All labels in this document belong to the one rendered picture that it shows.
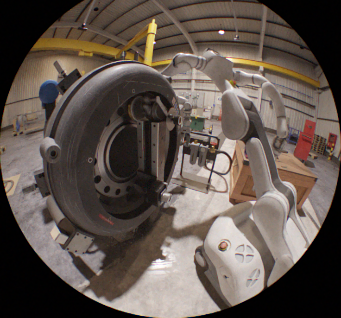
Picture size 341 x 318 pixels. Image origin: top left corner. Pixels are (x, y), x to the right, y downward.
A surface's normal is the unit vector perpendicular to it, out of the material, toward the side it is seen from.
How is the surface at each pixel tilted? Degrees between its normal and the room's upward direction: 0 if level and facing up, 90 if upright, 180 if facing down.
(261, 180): 90
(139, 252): 0
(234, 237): 0
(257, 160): 90
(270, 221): 90
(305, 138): 90
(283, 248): 77
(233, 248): 1
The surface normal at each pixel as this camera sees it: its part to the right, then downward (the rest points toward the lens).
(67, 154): 0.69, 0.15
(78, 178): 0.90, 0.22
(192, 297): 0.07, -0.94
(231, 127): -0.93, 0.05
